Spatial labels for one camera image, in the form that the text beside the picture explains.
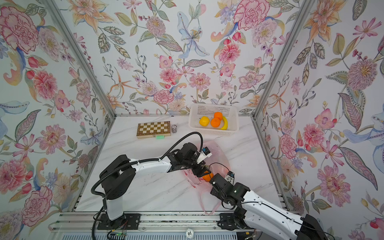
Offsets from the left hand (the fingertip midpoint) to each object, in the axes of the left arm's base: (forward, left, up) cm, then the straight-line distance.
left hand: (209, 168), depth 82 cm
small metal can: (+34, +22, -6) cm, 41 cm away
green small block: (+28, +31, -9) cm, 43 cm away
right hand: (-9, -3, -8) cm, 12 cm away
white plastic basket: (+51, +4, -5) cm, 51 cm away
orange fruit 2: (+38, -8, -6) cm, 40 cm away
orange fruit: (+47, -11, -6) cm, 49 cm away
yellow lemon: (+39, 0, -5) cm, 39 cm away
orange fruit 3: (-4, +1, -5) cm, 6 cm away
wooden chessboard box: (+35, +38, -8) cm, 52 cm away
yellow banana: (+37, -16, -8) cm, 41 cm away
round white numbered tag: (-29, +11, -3) cm, 31 cm away
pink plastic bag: (-2, -3, +10) cm, 11 cm away
